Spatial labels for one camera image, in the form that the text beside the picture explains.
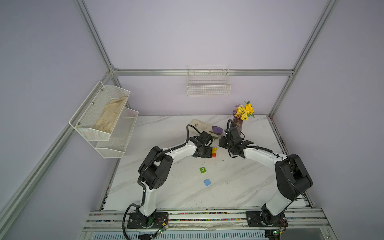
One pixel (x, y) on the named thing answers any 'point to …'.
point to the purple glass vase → (237, 122)
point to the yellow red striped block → (215, 150)
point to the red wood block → (214, 154)
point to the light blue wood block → (207, 182)
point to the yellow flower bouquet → (244, 112)
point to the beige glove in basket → (106, 120)
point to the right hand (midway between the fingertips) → (221, 140)
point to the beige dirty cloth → (201, 126)
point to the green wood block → (203, 170)
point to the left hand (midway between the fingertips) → (206, 154)
